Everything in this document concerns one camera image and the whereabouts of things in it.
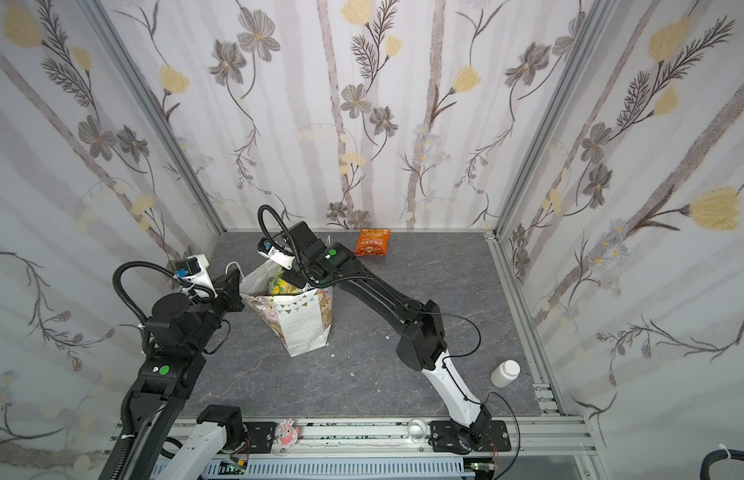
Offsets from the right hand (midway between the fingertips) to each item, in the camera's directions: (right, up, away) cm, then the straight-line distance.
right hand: (280, 253), depth 78 cm
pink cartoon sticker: (+4, -44, -6) cm, 45 cm away
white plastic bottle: (+59, -32, -1) cm, 67 cm away
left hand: (-7, -2, -10) cm, 13 cm away
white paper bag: (+6, -18, +1) cm, 19 cm away
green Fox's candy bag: (0, -9, 0) cm, 9 cm away
